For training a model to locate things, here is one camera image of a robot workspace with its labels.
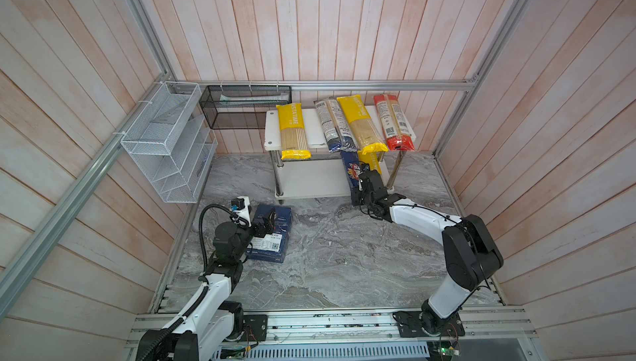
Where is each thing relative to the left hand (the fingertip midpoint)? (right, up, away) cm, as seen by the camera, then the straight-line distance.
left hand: (263, 210), depth 83 cm
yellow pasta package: (+42, +21, +24) cm, 53 cm away
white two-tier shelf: (+22, +12, +24) cm, 35 cm away
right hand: (+34, +7, +12) cm, 37 cm away
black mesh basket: (-14, +42, +21) cm, 49 cm away
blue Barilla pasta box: (+3, -13, 0) cm, 13 cm away
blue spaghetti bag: (+32, +16, +15) cm, 39 cm away
